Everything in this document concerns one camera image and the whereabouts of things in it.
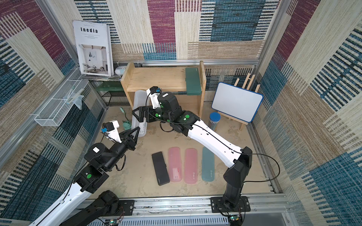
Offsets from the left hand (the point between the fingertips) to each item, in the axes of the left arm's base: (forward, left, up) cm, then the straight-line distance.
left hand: (137, 127), depth 64 cm
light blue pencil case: (-4, -36, -35) cm, 50 cm away
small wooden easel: (+36, -62, -3) cm, 71 cm away
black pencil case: (-6, -7, -33) cm, 34 cm away
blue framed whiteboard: (+29, -56, -14) cm, 65 cm away
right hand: (+6, 0, +5) cm, 8 cm away
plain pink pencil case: (-4, -25, -36) cm, 44 cm away
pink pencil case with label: (-8, -16, -33) cm, 38 cm away
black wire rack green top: (+52, +36, -22) cm, 67 cm away
